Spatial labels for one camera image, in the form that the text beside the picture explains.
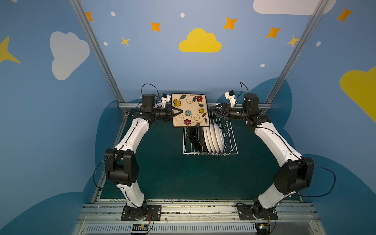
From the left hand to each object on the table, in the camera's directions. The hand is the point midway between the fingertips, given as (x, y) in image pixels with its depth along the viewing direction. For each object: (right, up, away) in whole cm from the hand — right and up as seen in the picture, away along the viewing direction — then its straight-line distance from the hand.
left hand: (182, 109), depth 79 cm
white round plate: (+15, -14, +7) cm, 21 cm away
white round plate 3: (+19, -16, +7) cm, 26 cm away
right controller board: (+41, -62, -6) cm, 74 cm away
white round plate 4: (+22, -17, +9) cm, 29 cm away
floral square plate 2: (+7, -14, +5) cm, 17 cm away
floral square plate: (+7, 0, +3) cm, 8 cm away
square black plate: (+11, -16, +5) cm, 20 cm away
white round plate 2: (+19, -16, +7) cm, 26 cm away
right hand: (+17, 0, -4) cm, 18 cm away
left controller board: (-21, -61, -6) cm, 65 cm away
